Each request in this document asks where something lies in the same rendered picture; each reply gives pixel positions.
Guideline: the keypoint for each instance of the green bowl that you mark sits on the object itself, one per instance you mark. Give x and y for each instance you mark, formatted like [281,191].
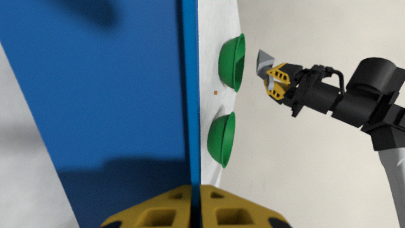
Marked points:
[231,62]
[221,138]

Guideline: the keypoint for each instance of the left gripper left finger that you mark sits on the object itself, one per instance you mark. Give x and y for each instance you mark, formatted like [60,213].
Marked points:
[172,209]

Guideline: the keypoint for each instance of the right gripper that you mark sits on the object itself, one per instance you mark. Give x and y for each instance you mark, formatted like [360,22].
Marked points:
[310,92]

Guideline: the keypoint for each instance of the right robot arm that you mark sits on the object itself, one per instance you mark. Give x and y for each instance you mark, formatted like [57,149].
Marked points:
[370,102]

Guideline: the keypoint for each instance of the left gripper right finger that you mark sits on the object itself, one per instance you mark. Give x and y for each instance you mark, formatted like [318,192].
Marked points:
[222,209]

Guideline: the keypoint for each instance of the grey metal scoop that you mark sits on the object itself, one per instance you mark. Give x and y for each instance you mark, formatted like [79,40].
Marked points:
[265,62]

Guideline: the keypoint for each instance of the blue box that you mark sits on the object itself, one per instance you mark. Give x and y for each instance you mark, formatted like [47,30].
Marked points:
[113,88]

